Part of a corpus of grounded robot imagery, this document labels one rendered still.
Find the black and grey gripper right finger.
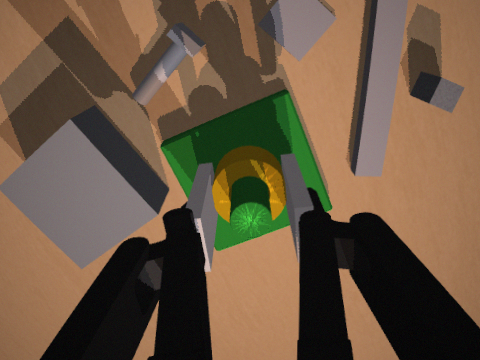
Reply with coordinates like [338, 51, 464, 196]
[281, 153, 480, 360]

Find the gold round nut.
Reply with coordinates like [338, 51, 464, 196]
[212, 146, 287, 223]

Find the grey metal bolt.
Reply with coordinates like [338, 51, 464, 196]
[132, 22, 206, 105]

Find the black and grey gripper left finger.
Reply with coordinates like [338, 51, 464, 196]
[40, 163, 218, 360]

